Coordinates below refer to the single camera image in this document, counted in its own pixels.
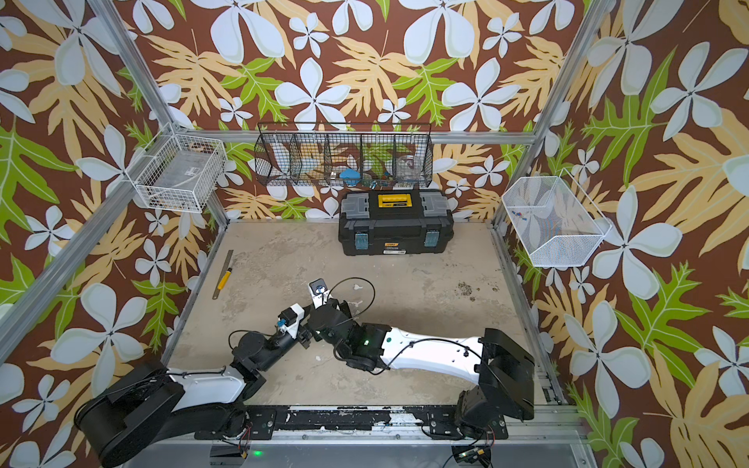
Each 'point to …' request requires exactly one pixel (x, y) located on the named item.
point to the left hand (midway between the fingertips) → (320, 304)
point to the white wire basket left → (183, 175)
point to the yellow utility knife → (224, 279)
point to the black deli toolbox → (389, 221)
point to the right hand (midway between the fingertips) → (312, 305)
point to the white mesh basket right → (556, 221)
